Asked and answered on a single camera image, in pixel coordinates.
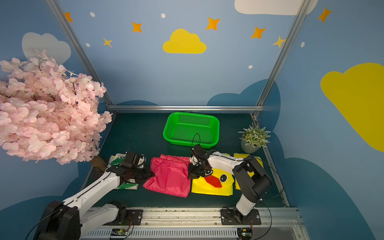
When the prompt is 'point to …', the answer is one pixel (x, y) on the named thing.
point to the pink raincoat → (171, 175)
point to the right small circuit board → (244, 232)
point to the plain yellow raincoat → (244, 156)
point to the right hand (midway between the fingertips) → (189, 175)
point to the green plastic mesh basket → (192, 129)
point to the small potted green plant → (254, 137)
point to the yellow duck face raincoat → (220, 182)
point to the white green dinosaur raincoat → (116, 160)
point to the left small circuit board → (119, 232)
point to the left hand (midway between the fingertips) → (156, 171)
